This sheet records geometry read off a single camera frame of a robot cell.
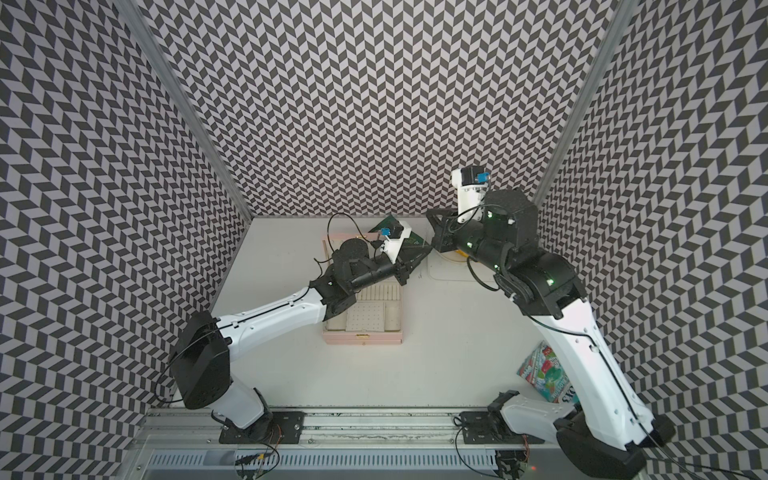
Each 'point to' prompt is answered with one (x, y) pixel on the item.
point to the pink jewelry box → (376, 317)
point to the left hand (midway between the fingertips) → (428, 251)
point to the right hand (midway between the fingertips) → (430, 221)
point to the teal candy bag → (545, 371)
